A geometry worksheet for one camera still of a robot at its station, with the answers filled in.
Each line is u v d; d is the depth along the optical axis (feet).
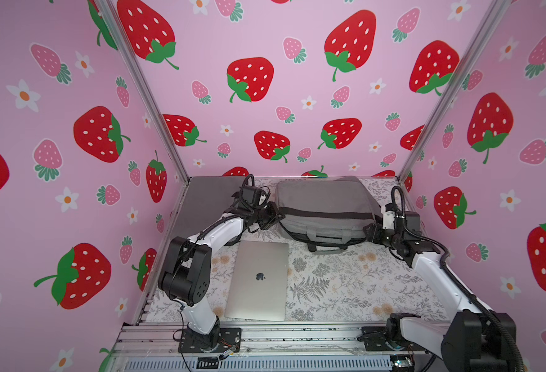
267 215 2.68
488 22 2.34
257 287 2.83
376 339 2.44
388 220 2.51
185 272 1.56
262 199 2.54
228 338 2.44
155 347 2.40
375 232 2.46
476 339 1.30
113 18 2.26
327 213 3.03
